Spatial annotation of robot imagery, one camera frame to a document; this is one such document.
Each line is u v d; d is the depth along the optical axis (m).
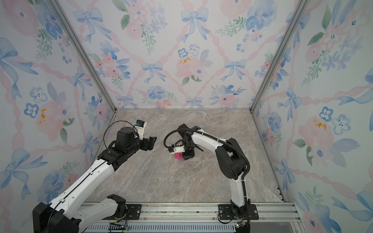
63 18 0.72
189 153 0.82
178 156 0.86
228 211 0.73
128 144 0.60
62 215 0.39
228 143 0.52
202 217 0.73
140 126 0.67
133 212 0.75
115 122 0.61
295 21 0.73
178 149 0.82
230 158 0.51
